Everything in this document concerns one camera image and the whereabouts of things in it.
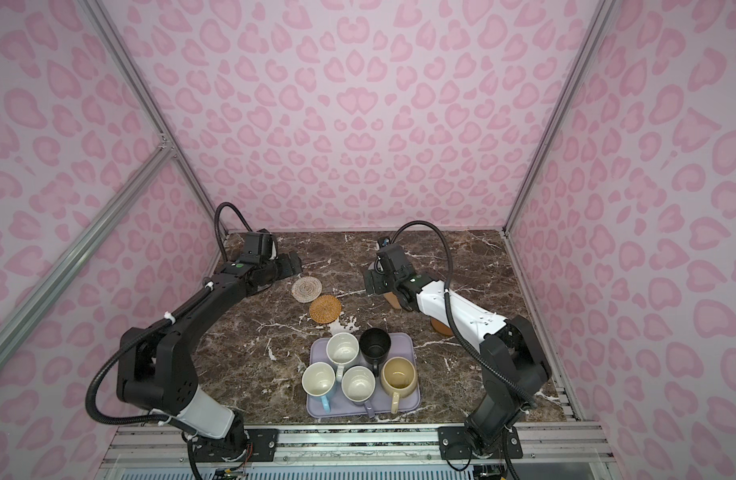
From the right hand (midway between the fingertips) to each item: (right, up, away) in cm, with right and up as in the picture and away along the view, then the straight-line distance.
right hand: (382, 270), depth 87 cm
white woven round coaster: (-26, -7, +16) cm, 31 cm away
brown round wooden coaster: (+18, -18, +5) cm, 26 cm away
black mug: (-2, -21, -2) cm, 21 cm away
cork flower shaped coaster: (+4, -10, +12) cm, 17 cm away
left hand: (-27, +3, +2) cm, 28 cm away
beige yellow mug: (+5, -29, -4) cm, 30 cm away
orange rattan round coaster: (-18, -13, +11) cm, 25 cm away
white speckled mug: (-12, -23, 0) cm, 26 cm away
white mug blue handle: (-17, -29, -7) cm, 34 cm away
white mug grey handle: (-7, -31, -5) cm, 32 cm away
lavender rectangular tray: (+6, -22, +2) cm, 23 cm away
